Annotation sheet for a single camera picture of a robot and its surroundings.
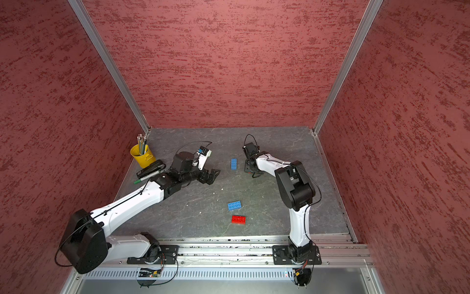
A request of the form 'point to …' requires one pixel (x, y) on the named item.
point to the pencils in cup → (142, 143)
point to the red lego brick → (238, 220)
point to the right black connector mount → (302, 277)
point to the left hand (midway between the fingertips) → (210, 169)
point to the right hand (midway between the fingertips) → (252, 170)
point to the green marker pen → (144, 178)
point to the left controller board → (145, 272)
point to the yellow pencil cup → (144, 160)
